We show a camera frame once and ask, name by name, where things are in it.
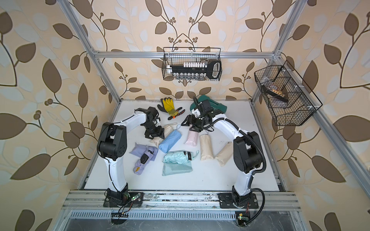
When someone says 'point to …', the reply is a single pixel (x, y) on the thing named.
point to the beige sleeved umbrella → (167, 129)
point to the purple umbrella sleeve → (138, 149)
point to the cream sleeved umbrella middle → (206, 151)
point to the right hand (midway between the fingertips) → (185, 126)
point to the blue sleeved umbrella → (169, 141)
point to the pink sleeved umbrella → (191, 138)
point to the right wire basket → (289, 100)
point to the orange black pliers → (179, 113)
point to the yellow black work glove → (168, 106)
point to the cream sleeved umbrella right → (225, 154)
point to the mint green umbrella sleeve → (170, 169)
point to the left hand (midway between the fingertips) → (157, 135)
